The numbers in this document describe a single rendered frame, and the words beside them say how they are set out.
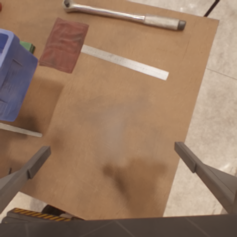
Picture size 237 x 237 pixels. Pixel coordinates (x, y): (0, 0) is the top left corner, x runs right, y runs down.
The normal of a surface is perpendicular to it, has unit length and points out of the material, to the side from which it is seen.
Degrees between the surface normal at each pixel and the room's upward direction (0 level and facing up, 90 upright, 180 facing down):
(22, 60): 90
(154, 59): 0
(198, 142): 0
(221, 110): 0
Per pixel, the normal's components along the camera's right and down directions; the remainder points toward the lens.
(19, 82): 0.94, 0.30
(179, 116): -0.10, -0.14
